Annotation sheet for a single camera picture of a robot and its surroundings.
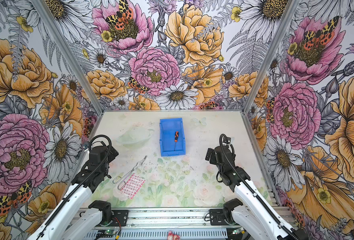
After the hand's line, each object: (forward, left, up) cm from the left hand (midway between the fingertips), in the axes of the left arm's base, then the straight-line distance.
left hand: (105, 155), depth 80 cm
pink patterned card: (-11, -13, -15) cm, 23 cm away
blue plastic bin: (+27, -31, -12) cm, 43 cm away
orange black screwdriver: (+20, -37, -14) cm, 44 cm away
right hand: (-1, -59, -1) cm, 59 cm away
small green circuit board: (-32, -6, -15) cm, 36 cm away
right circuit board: (-33, -66, -15) cm, 75 cm away
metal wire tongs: (-7, -4, -15) cm, 17 cm away
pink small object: (-34, -35, -11) cm, 50 cm away
